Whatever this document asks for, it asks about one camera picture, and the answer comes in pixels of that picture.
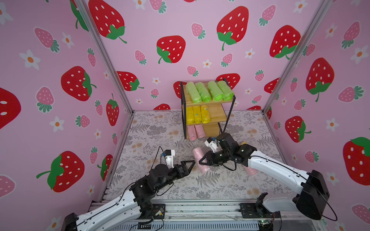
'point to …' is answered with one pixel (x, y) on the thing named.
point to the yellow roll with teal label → (205, 114)
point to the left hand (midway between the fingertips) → (192, 164)
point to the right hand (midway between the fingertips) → (201, 161)
